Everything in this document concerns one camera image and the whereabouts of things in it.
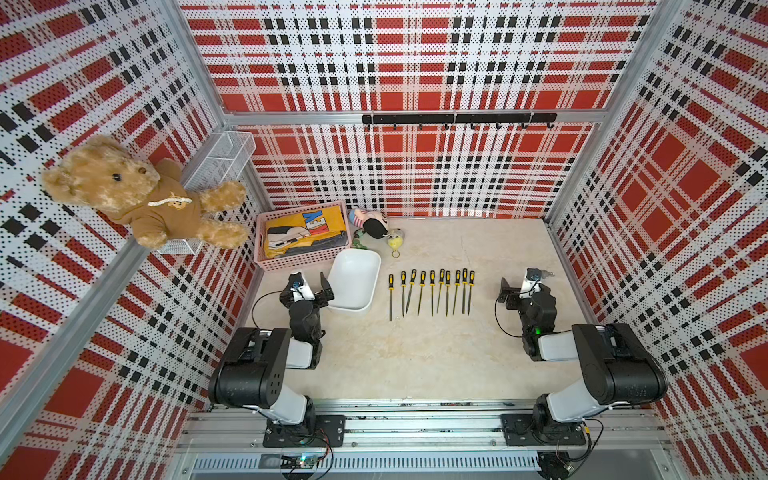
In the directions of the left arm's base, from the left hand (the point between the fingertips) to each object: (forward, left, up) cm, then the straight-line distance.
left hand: (313, 276), depth 90 cm
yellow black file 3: (+4, -34, -12) cm, 36 cm away
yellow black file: (+3, -23, -13) cm, 27 cm away
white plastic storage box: (+8, -10, -14) cm, 19 cm away
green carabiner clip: (+24, -9, -12) cm, 29 cm away
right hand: (+1, -65, -3) cm, 65 cm away
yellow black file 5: (+5, -40, -12) cm, 42 cm away
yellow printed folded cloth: (+22, +16, -5) cm, 28 cm away
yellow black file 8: (+5, -49, -12) cm, 51 cm away
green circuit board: (-45, -3, -10) cm, 47 cm away
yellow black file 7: (+4, -46, -12) cm, 48 cm away
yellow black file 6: (+4, -43, -12) cm, 45 cm away
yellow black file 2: (+5, -31, -12) cm, 33 cm away
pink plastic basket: (+11, +9, -6) cm, 16 cm away
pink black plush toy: (+25, -17, -3) cm, 30 cm away
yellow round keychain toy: (+22, -25, -10) cm, 34 cm away
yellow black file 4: (+4, -38, -12) cm, 40 cm away
